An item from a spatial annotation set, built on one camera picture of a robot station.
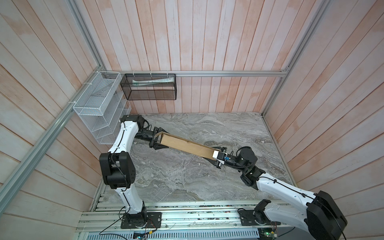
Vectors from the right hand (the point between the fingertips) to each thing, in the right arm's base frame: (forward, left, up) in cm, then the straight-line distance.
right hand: (205, 150), depth 71 cm
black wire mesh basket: (+51, +38, +1) cm, 63 cm away
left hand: (+5, +18, 0) cm, 19 cm away
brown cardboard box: (-2, +9, +6) cm, 11 cm away
